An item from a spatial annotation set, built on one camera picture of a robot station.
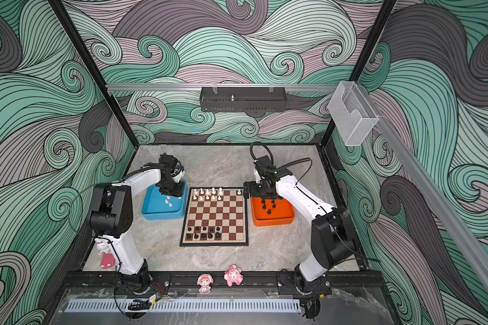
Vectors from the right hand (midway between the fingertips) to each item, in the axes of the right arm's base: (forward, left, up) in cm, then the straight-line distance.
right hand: (253, 193), depth 86 cm
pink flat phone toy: (-26, +58, -9) cm, 64 cm away
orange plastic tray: (-3, -9, -10) cm, 14 cm away
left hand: (+5, +36, -7) cm, 37 cm away
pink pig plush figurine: (-30, +8, -7) cm, 32 cm away
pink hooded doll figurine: (-32, +18, -7) cm, 38 cm away
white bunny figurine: (-22, +58, -3) cm, 62 cm away
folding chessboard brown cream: (-7, +17, -9) cm, 21 cm away
